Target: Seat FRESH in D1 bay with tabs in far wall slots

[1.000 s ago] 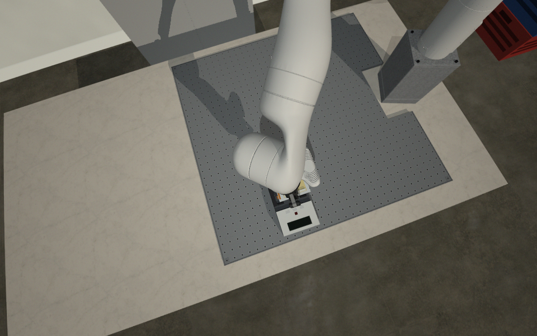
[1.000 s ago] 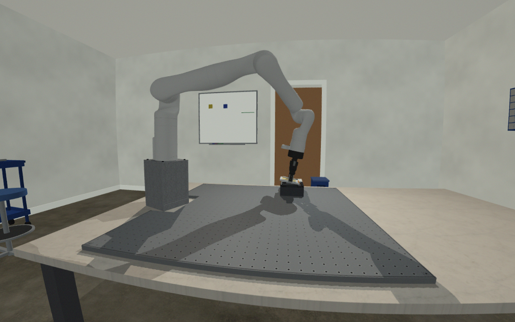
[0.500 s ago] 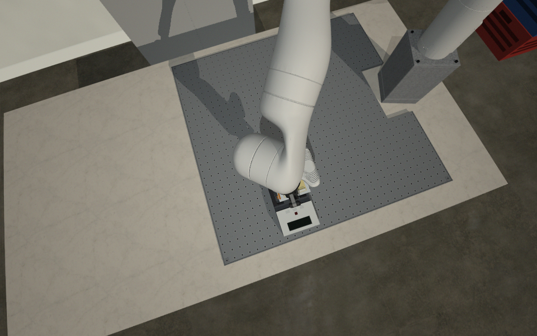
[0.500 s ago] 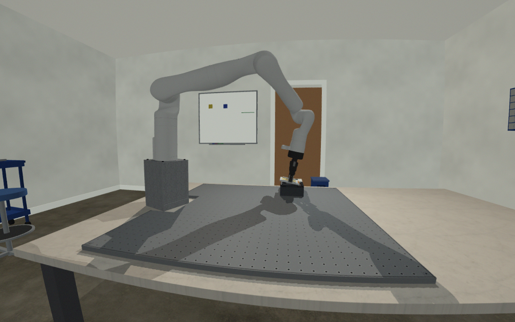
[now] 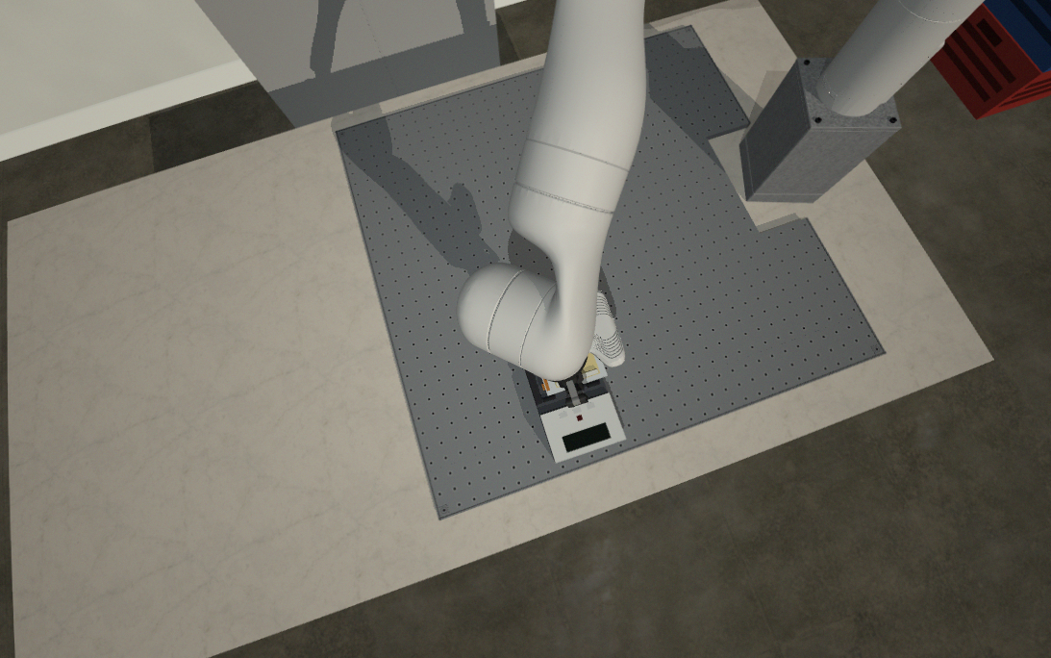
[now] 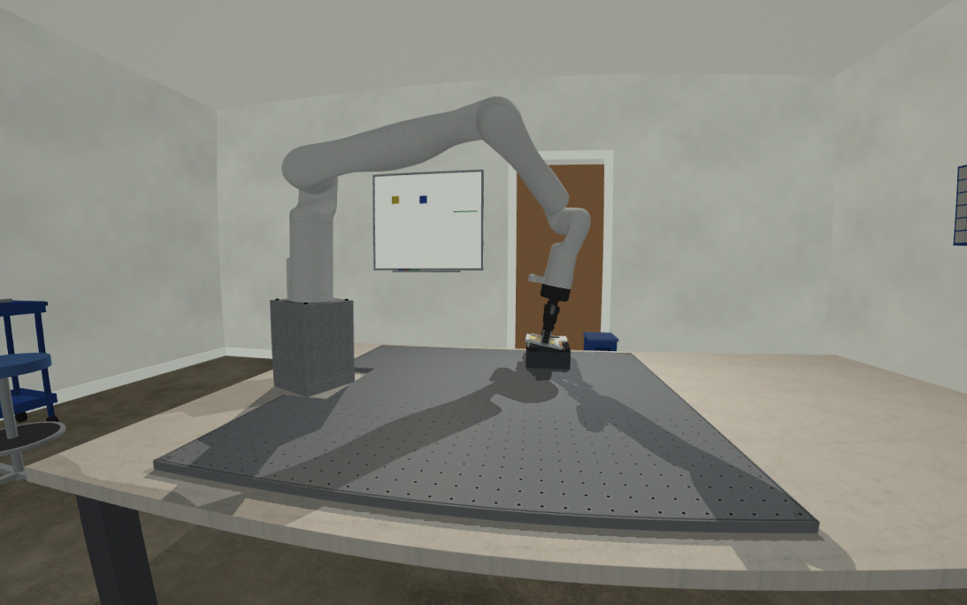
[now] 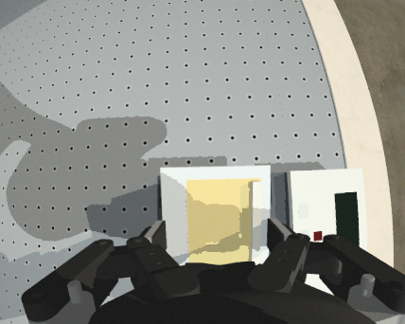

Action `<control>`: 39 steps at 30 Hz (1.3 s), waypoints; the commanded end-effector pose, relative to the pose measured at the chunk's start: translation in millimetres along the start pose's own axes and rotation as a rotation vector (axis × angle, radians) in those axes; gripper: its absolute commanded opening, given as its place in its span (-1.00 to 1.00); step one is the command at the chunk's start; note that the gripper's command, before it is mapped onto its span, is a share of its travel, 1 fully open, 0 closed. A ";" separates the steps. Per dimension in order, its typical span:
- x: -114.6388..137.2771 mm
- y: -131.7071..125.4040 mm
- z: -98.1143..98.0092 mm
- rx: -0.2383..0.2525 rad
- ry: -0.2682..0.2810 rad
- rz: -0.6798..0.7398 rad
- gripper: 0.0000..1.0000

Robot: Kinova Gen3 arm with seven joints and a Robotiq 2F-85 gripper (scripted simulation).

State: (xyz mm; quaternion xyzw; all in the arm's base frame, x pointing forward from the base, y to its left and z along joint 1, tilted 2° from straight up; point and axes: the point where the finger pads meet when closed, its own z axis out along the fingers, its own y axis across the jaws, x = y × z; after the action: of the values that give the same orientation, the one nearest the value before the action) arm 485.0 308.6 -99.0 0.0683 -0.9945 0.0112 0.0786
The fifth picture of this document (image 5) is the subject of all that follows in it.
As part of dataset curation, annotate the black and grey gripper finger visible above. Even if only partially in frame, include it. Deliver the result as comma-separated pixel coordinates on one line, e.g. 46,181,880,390
558,372,588,408

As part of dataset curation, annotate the grey and white cassette dock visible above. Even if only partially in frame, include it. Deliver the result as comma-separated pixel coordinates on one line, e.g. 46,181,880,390
526,370,626,462

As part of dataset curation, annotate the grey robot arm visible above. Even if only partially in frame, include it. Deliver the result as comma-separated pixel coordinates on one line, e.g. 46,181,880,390
457,0,985,381

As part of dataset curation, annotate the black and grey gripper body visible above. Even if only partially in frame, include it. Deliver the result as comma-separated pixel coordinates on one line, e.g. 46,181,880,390
552,357,588,387

